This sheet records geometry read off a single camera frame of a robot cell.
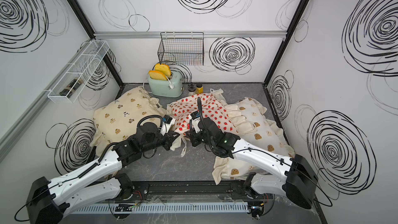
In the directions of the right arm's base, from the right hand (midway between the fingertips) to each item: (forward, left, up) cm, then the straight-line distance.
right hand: (187, 133), depth 75 cm
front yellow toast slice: (+38, +22, +3) cm, 44 cm away
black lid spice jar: (+37, +1, -8) cm, 38 cm away
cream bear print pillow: (+9, -34, -7) cm, 36 cm away
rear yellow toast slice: (+45, +20, +3) cm, 49 cm away
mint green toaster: (+35, +21, -6) cm, 42 cm away
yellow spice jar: (+39, -4, -11) cm, 41 cm away
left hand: (-1, +4, 0) cm, 4 cm away
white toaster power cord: (+34, +14, -2) cm, 37 cm away
